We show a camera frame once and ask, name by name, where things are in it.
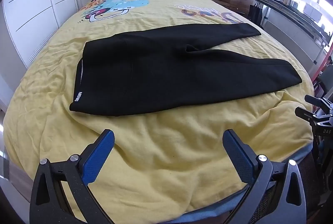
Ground black pants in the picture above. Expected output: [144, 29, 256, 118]
[69, 23, 302, 116]

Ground long desk by window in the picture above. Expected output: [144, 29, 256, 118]
[255, 0, 333, 53]

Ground yellow dinosaur bed cover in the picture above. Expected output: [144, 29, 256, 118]
[4, 0, 313, 223]

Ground black bag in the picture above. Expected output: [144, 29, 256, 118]
[247, 1, 263, 27]

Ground white wardrobe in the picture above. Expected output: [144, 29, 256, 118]
[3, 0, 78, 67]

